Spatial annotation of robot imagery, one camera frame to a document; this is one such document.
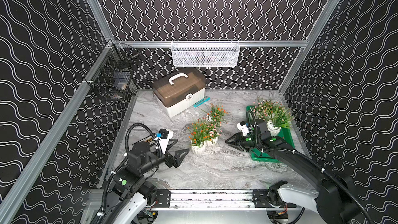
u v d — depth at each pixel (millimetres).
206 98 1154
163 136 568
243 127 781
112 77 919
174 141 693
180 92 929
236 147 733
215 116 854
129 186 476
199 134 858
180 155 587
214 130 817
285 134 945
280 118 887
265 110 901
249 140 702
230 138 778
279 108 904
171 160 584
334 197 406
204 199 759
